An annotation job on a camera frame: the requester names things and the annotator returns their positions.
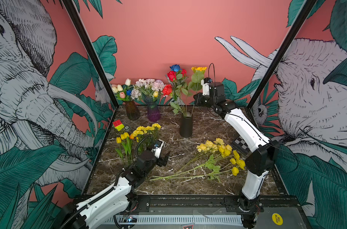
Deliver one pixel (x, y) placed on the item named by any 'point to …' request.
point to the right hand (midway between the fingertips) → (192, 93)
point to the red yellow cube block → (118, 125)
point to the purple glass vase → (153, 112)
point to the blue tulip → (128, 92)
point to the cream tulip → (119, 88)
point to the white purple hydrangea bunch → (155, 85)
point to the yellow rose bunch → (216, 148)
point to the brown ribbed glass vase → (132, 111)
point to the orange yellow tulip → (132, 136)
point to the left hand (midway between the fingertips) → (164, 146)
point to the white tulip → (127, 82)
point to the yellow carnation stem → (154, 131)
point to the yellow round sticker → (277, 219)
